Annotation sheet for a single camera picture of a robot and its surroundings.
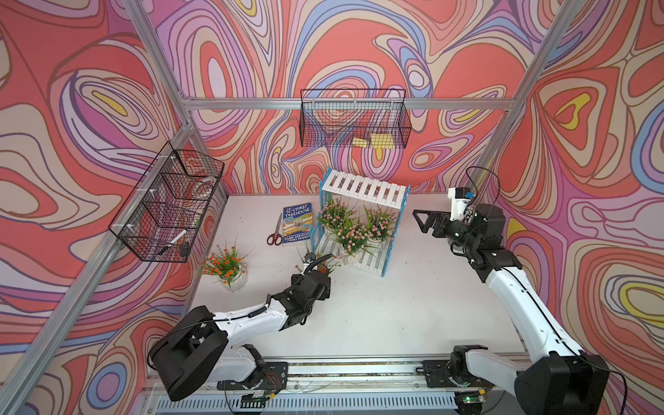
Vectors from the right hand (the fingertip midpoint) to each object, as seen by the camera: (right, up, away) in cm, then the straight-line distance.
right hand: (423, 218), depth 77 cm
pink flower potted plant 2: (-11, -2, +11) cm, 16 cm away
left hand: (-31, -21, +11) cm, 39 cm away
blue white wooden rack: (-19, +9, +7) cm, 22 cm away
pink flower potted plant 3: (-21, -7, +9) cm, 23 cm away
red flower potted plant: (-30, -14, -2) cm, 33 cm away
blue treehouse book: (-42, -2, +30) cm, 52 cm away
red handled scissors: (-51, -8, +28) cm, 59 cm away
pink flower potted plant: (-27, +1, +14) cm, 30 cm away
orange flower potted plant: (-62, -15, +6) cm, 64 cm away
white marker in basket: (-71, -4, -2) cm, 71 cm away
